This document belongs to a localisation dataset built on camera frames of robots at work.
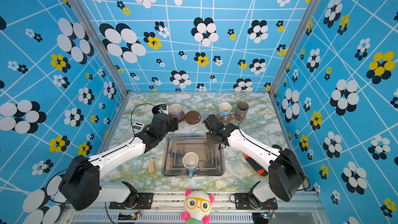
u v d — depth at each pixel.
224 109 0.99
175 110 1.03
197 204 0.66
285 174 0.41
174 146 0.93
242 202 0.72
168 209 0.72
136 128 0.99
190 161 0.84
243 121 1.02
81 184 0.41
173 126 0.79
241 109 0.96
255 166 0.84
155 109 0.98
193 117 1.05
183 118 1.04
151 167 0.83
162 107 0.74
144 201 0.74
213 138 0.60
